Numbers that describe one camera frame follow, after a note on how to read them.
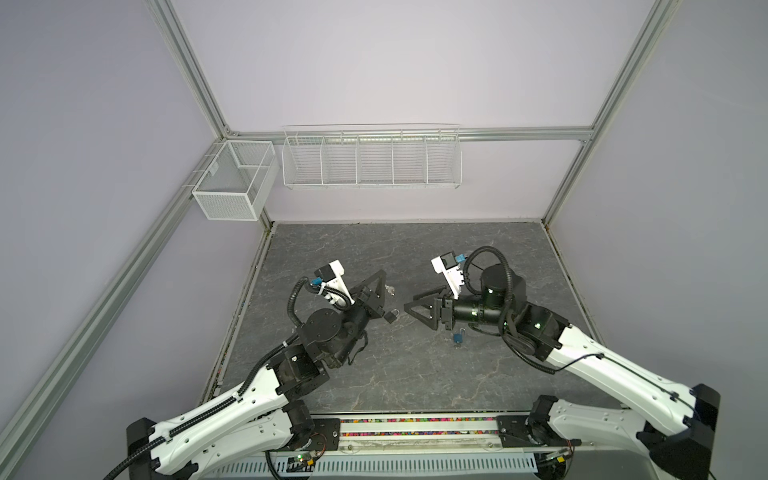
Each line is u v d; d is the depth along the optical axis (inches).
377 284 24.4
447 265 22.6
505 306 19.2
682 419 15.4
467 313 22.0
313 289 21.0
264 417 24.0
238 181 40.0
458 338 35.3
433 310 21.7
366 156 39.2
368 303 21.3
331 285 21.9
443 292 22.6
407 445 28.9
